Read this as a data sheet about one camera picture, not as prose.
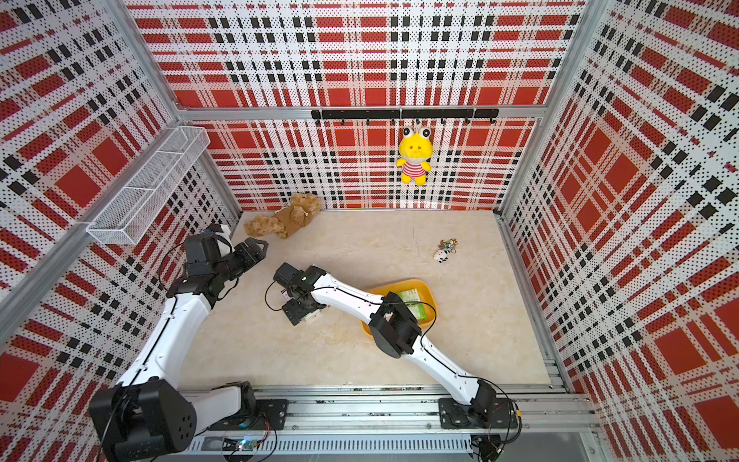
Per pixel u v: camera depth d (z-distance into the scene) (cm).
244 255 71
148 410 39
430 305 88
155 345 45
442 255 104
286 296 72
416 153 93
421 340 62
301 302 78
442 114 89
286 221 107
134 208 72
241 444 69
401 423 73
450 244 109
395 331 60
